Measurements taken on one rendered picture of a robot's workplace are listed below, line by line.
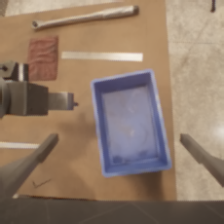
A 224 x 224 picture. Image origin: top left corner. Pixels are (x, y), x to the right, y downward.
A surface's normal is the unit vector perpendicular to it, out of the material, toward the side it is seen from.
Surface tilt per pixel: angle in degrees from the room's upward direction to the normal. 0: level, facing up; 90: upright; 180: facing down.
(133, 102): 0
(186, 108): 0
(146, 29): 0
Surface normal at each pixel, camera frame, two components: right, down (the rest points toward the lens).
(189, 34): -0.14, -0.15
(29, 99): 0.97, 0.01
